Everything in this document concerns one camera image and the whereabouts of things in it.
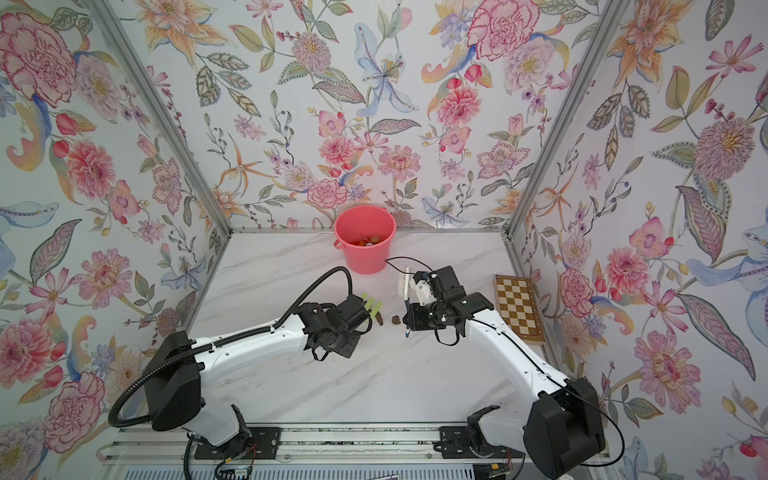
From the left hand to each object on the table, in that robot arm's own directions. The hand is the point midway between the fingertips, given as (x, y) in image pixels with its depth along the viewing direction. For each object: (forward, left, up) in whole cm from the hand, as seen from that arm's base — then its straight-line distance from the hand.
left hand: (353, 343), depth 82 cm
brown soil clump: (+11, -12, -8) cm, 19 cm away
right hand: (+6, -14, +5) cm, 16 cm away
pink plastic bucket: (+43, -2, -2) cm, 43 cm away
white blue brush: (+11, -14, +11) cm, 21 cm away
